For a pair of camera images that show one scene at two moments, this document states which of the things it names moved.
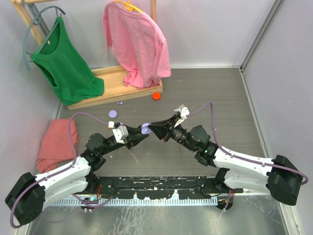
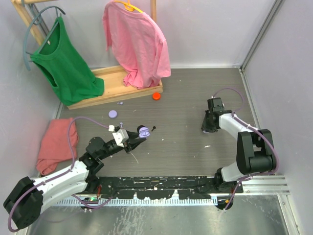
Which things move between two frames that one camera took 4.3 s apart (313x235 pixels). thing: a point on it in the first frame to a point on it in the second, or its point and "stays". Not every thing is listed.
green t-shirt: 64,70 stays
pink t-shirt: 138,44 stays
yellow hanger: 129,7 stays
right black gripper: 163,129 to 204,127
